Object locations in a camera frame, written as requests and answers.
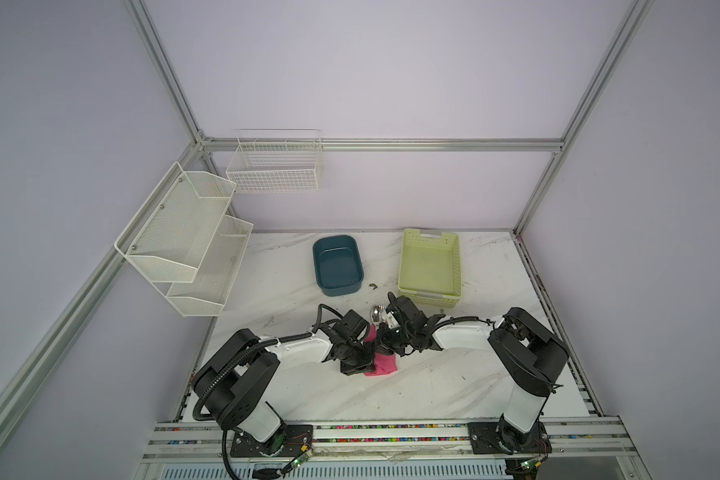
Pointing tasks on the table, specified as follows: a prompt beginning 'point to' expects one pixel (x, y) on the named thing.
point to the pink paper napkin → (383, 363)
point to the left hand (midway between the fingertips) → (375, 369)
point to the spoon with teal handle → (377, 314)
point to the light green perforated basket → (429, 270)
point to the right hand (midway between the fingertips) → (365, 348)
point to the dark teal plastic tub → (338, 265)
